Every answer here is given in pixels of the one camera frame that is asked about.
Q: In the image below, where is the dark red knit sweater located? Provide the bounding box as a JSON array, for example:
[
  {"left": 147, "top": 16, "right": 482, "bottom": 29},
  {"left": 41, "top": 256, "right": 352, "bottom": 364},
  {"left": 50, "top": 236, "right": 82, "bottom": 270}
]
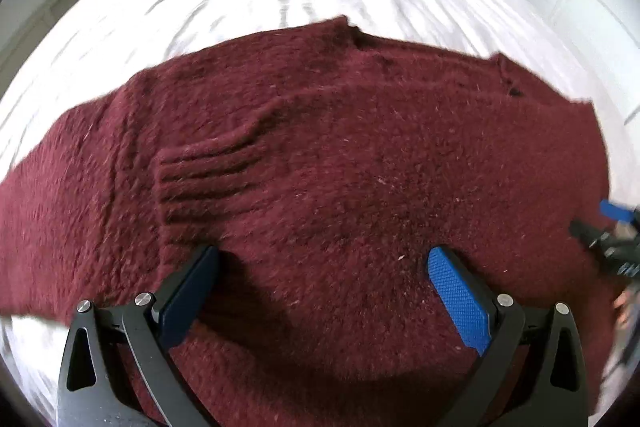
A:
[{"left": 1, "top": 18, "right": 620, "bottom": 426}]

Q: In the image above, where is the person's right hand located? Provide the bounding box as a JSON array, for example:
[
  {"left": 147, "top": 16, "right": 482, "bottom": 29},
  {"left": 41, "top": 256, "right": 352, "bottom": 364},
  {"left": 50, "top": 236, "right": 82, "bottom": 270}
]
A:
[{"left": 613, "top": 286, "right": 636, "bottom": 329}]

